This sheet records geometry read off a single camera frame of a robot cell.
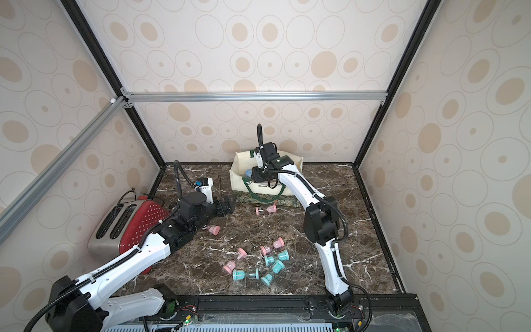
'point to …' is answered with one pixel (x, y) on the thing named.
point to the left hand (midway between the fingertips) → (234, 196)
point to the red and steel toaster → (120, 226)
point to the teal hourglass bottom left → (238, 274)
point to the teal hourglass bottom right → (276, 268)
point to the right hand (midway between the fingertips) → (265, 173)
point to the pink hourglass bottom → (229, 266)
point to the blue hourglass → (248, 172)
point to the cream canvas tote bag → (240, 173)
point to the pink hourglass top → (272, 209)
